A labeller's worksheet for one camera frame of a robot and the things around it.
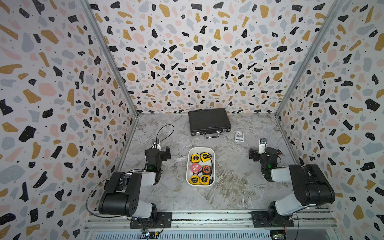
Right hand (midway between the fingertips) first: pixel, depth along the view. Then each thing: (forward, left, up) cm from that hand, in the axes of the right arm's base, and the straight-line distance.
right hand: (260, 147), depth 95 cm
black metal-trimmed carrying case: (+22, +31, -2) cm, 38 cm away
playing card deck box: (+12, +11, -5) cm, 17 cm away
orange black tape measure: (-15, +34, -2) cm, 37 cm away
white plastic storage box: (-3, +32, 0) cm, 32 cm away
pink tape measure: (-14, +41, -4) cm, 43 cm away
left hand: (-3, +63, +4) cm, 63 cm away
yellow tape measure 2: (-6, +35, -3) cm, 36 cm away
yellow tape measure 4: (-20, +35, -4) cm, 41 cm away
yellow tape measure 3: (-21, +41, -3) cm, 46 cm away
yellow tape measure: (-7, +41, -3) cm, 42 cm away
